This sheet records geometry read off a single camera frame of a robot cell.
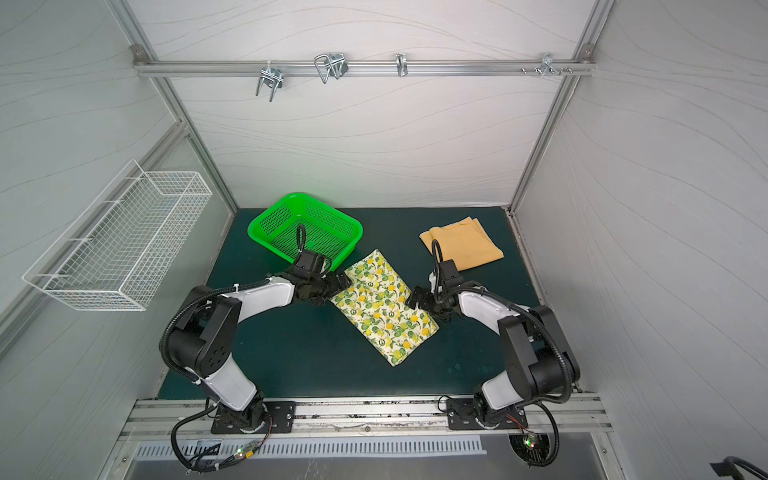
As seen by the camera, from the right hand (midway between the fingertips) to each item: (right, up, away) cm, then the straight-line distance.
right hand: (424, 300), depth 92 cm
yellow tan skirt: (+18, +18, +19) cm, 32 cm away
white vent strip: (-19, -30, -22) cm, 42 cm away
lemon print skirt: (-15, -1, +1) cm, 16 cm away
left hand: (-24, +5, +3) cm, 25 cm away
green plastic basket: (-45, +25, +24) cm, 57 cm away
